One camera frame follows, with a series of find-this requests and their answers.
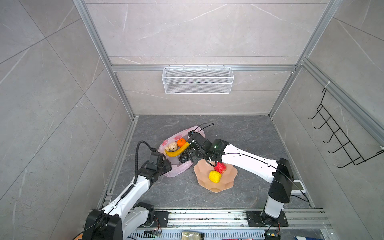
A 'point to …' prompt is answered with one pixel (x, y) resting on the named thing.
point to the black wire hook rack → (340, 149)
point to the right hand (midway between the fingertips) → (193, 151)
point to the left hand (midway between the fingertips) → (168, 160)
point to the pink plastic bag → (177, 166)
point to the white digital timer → (297, 184)
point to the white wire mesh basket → (198, 80)
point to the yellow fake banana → (177, 152)
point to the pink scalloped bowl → (202, 170)
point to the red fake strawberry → (220, 167)
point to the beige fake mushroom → (172, 147)
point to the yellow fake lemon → (214, 176)
